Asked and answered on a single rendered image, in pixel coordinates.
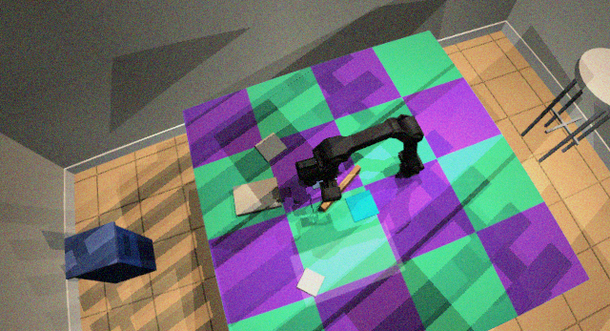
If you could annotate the orange wooden bar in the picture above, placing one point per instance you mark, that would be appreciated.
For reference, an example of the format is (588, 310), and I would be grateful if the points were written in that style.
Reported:
(343, 185)

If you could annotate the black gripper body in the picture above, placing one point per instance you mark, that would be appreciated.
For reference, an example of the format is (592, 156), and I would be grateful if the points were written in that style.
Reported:
(331, 192)

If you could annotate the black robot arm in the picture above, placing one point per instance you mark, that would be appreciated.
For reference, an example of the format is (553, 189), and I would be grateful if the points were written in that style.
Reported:
(337, 149)

